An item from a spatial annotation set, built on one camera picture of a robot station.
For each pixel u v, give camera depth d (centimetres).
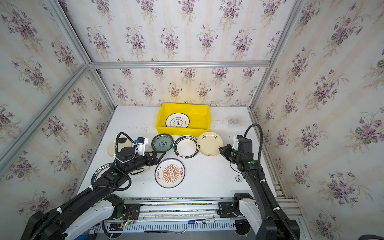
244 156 62
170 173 86
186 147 98
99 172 86
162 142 98
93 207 55
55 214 41
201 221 69
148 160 69
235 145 74
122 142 98
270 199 44
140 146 71
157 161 69
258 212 46
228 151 72
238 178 84
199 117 113
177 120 111
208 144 84
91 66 94
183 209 75
